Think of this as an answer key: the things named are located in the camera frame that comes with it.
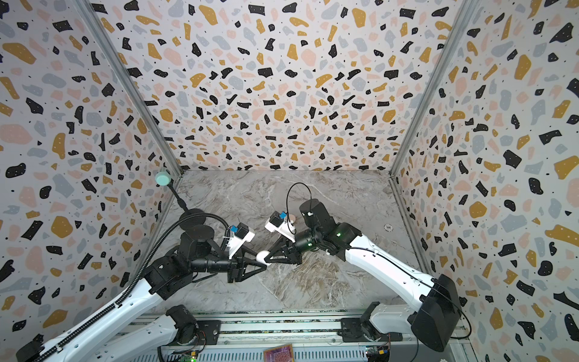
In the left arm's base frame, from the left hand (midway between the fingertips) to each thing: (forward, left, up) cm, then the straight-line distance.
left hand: (265, 262), depth 63 cm
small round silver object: (+26, -50, -26) cm, 62 cm away
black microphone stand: (+30, +39, -23) cm, 54 cm away
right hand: (+1, -1, +1) cm, 2 cm away
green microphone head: (+25, +34, +8) cm, 43 cm away
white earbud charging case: (+1, +1, +2) cm, 2 cm away
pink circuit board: (-20, -5, -23) cm, 31 cm away
